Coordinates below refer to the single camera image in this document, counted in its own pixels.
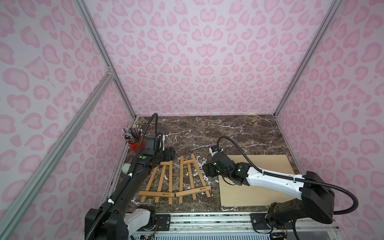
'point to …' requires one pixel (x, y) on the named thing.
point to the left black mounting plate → (164, 222)
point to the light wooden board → (232, 195)
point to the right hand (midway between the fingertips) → (208, 166)
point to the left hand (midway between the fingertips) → (170, 150)
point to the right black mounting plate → (259, 221)
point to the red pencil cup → (135, 146)
